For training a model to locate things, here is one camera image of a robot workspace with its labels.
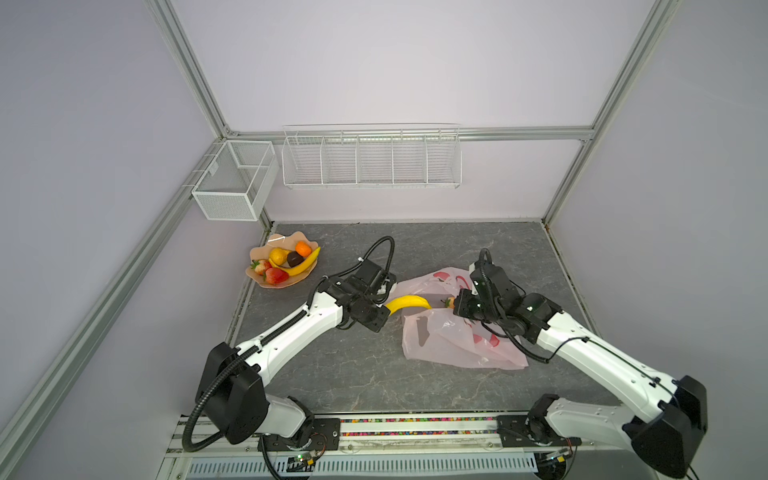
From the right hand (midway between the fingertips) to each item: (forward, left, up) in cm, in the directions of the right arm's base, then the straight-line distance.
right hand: (452, 299), depth 78 cm
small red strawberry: (+21, +61, -13) cm, 66 cm away
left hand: (-3, +20, -5) cm, 20 cm away
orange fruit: (+28, +48, -12) cm, 56 cm away
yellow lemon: (+26, +57, -14) cm, 64 cm away
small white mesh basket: (+44, +69, +5) cm, 82 cm away
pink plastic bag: (-10, +4, -1) cm, 11 cm away
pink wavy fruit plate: (+33, +55, -15) cm, 66 cm away
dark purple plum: (+25, +51, -14) cm, 59 cm away
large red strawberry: (+17, +55, -13) cm, 59 cm away
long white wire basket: (+49, +22, +11) cm, 55 cm away
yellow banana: (+3, +11, -6) cm, 13 cm away
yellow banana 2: (+20, +49, -15) cm, 55 cm away
